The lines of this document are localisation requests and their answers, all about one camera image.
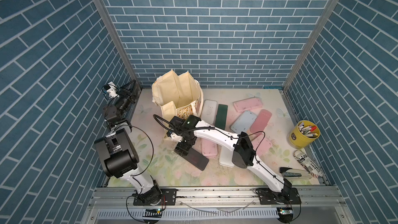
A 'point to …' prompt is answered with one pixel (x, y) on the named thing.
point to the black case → (197, 159)
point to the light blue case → (243, 122)
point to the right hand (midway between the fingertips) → (184, 150)
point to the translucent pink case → (263, 117)
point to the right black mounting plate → (288, 196)
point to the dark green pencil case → (221, 116)
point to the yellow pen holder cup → (299, 140)
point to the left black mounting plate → (169, 197)
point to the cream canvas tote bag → (178, 96)
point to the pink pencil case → (247, 104)
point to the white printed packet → (308, 163)
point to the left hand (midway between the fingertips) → (143, 83)
